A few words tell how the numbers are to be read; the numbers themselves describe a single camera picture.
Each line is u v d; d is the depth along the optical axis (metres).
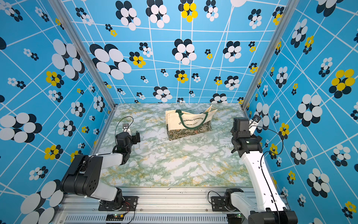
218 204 0.73
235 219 0.68
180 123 0.92
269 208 0.37
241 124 0.55
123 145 0.71
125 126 0.80
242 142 0.50
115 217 0.72
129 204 0.72
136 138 0.86
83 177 0.45
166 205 0.74
